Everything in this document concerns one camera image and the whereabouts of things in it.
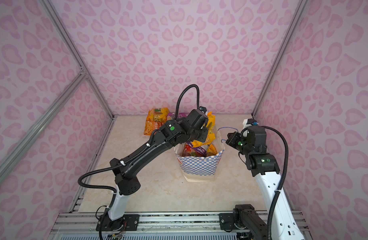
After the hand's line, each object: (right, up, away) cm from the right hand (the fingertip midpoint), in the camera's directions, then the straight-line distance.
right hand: (227, 132), depth 70 cm
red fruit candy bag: (-17, -11, +17) cm, 27 cm away
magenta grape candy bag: (-31, +11, +41) cm, 53 cm away
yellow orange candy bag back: (-42, +12, +44) cm, 62 cm away
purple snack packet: (-11, -11, +18) cm, 24 cm away
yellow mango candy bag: (-5, -11, +16) cm, 20 cm away
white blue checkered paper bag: (-13, -15, +2) cm, 20 cm away
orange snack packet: (-45, +4, +37) cm, 58 cm away
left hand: (-10, +2, +1) cm, 10 cm away
